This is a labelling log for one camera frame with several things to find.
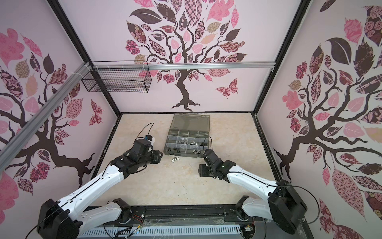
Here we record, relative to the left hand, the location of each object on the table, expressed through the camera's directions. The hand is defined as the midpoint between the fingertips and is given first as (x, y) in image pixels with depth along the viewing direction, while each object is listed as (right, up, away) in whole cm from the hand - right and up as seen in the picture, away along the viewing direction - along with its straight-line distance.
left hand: (160, 157), depth 81 cm
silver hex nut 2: (+22, 0, +16) cm, 27 cm away
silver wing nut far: (+7, -3, +12) cm, 15 cm away
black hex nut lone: (+2, +2, +17) cm, 17 cm away
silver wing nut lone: (+10, +6, +20) cm, 23 cm away
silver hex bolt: (+18, +5, +20) cm, 27 cm away
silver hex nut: (+19, +1, +16) cm, 25 cm away
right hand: (+23, -8, +3) cm, 24 cm away
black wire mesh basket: (-45, +56, +41) cm, 83 cm away
